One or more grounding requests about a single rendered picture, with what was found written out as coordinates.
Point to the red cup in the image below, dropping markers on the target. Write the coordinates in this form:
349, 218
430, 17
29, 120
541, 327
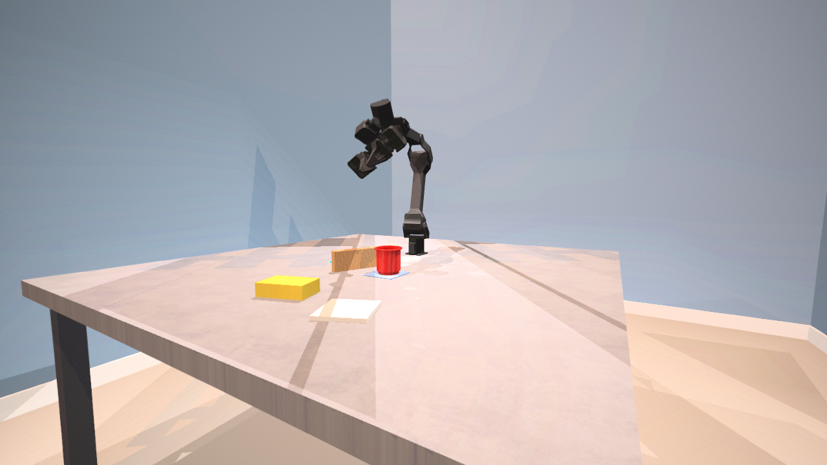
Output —
388, 259

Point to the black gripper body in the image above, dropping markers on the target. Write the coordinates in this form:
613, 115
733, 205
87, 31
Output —
392, 139

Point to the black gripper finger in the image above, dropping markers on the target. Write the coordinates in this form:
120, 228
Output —
362, 158
380, 154

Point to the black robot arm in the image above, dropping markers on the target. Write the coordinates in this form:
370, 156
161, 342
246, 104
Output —
420, 162

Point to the yellow flat block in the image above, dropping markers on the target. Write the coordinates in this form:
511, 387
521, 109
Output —
287, 287

